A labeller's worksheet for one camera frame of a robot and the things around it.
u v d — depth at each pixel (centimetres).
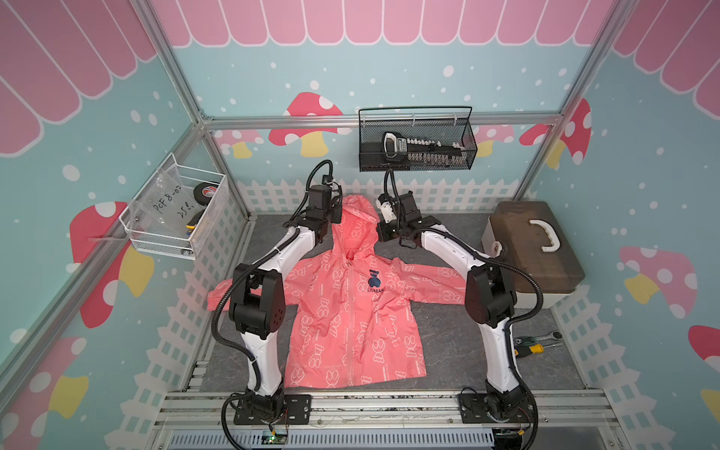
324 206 73
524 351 83
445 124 92
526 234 89
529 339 85
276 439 72
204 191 81
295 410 74
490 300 56
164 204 67
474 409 74
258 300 52
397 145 89
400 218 76
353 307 91
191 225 64
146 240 65
